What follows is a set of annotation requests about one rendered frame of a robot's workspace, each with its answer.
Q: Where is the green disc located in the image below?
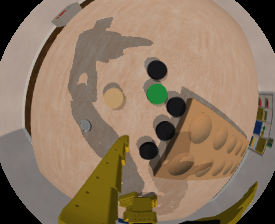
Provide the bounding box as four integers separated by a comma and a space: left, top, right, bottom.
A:
146, 84, 168, 104

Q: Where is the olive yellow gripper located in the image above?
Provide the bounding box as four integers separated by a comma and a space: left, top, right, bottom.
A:
58, 135, 258, 224

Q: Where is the black disc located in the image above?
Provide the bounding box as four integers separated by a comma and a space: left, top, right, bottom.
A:
139, 142, 158, 160
166, 97, 186, 117
155, 121, 175, 141
147, 60, 167, 80

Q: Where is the beige disc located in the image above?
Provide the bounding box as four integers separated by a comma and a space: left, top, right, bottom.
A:
104, 88, 125, 109

